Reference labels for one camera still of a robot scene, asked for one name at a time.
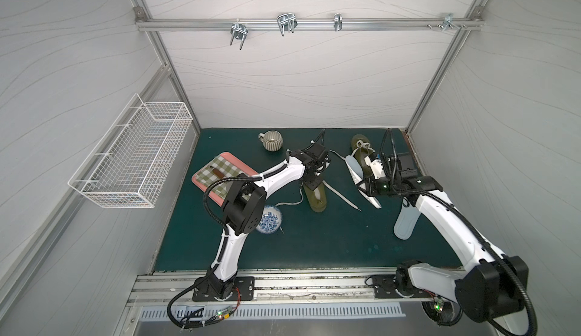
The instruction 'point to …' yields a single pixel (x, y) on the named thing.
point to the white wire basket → (128, 172)
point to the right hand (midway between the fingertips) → (361, 183)
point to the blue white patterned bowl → (271, 221)
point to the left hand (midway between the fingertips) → (313, 181)
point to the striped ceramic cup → (271, 140)
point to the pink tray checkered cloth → (223, 165)
